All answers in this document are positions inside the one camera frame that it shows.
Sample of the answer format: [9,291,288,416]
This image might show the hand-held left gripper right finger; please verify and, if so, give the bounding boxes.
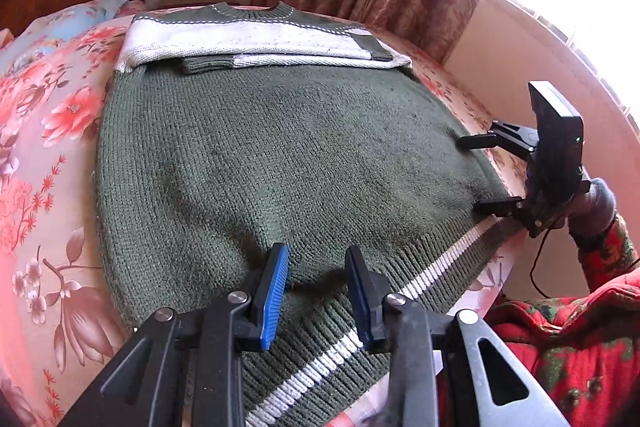
[345,245,572,427]

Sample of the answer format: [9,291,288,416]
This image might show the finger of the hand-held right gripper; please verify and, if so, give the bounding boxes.
[459,119,541,160]
[474,196,531,228]

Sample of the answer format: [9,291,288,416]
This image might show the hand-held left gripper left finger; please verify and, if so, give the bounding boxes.
[57,242,292,427]

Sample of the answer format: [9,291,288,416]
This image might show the green knit sweater white sleeves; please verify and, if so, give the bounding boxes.
[95,2,526,427]

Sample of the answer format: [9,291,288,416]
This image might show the person's right forearm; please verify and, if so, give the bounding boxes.
[565,178,640,298]

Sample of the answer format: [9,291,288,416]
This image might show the person's red floral jacket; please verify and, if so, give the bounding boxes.
[482,272,640,427]

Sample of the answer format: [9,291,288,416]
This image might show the bed with pink floral sheet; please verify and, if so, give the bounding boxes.
[0,0,521,427]

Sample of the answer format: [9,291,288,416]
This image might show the light blue floral pillow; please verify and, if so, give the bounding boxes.
[12,0,146,78]

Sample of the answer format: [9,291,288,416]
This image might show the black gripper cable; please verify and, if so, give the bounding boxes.
[529,227,556,300]

